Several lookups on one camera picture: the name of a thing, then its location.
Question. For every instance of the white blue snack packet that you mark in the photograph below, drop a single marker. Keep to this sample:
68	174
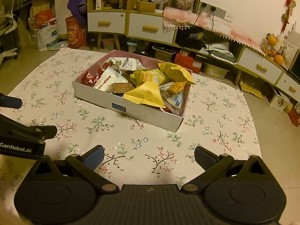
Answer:
175	100

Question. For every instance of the pink and silver cardboard box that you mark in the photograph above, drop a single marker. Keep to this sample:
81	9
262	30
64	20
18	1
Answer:
137	86

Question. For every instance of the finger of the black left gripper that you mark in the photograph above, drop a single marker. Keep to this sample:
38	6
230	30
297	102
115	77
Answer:
10	102
40	132

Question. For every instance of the clear plastic storage bin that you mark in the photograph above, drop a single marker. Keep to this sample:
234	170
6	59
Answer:
214	71

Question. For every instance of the red box under cabinet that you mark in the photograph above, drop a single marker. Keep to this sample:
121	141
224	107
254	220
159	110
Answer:
188	62

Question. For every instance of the white printed snack bag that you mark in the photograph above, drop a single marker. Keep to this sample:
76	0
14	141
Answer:
125	64

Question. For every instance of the oranges on cabinet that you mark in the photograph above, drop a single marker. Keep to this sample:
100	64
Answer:
272	46

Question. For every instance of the large yellow snack bag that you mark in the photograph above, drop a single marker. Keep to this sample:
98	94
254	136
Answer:
176	72

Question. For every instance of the gold snack bar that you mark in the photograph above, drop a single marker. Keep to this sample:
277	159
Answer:
175	87

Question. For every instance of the purple hat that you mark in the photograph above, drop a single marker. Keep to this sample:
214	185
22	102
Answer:
78	9

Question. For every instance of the white and wood cabinet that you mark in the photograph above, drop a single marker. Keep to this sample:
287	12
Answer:
256	18

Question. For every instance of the pink cloth on cabinet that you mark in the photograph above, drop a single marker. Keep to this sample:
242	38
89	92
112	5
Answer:
179	19

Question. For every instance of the white plastic shopping bag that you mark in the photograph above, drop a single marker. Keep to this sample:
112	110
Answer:
47	37

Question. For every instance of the yellow chips snack bag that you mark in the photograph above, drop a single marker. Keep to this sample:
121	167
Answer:
141	76

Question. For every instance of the white office chair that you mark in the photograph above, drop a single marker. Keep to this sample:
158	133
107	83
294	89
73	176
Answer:
8	46

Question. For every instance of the yellow egg carton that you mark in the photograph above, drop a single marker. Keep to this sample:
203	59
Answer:
250	87

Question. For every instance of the red snack packet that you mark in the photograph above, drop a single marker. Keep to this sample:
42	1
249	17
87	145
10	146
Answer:
90	80

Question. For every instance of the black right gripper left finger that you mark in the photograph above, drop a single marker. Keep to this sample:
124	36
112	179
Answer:
83	166

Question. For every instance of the floral tablecloth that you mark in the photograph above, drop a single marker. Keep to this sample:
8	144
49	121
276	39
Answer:
217	117

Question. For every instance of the brown beef snack packet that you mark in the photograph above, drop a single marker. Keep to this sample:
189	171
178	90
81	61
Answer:
120	88

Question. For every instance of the orange red round bag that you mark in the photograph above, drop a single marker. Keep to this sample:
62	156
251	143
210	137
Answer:
76	32

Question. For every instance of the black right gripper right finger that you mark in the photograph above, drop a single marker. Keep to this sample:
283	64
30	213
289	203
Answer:
214	168

